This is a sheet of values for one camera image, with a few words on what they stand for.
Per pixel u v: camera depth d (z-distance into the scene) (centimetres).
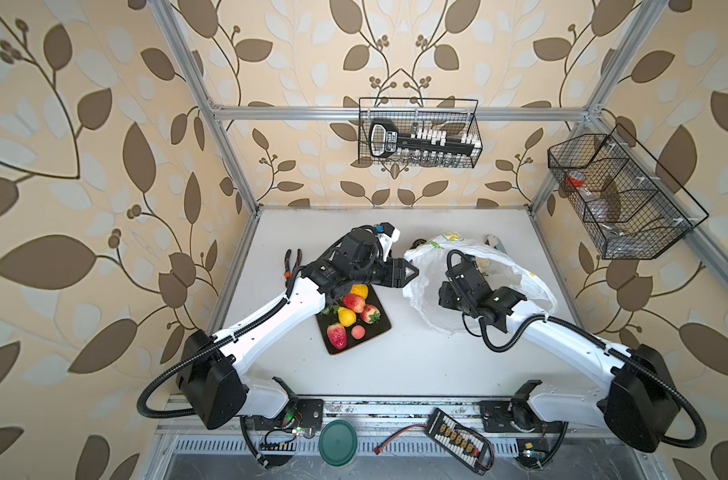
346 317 87
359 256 58
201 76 85
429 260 81
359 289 91
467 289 62
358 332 86
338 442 62
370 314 87
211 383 40
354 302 87
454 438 71
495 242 106
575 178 88
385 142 85
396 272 65
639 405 39
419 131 82
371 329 87
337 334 84
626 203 75
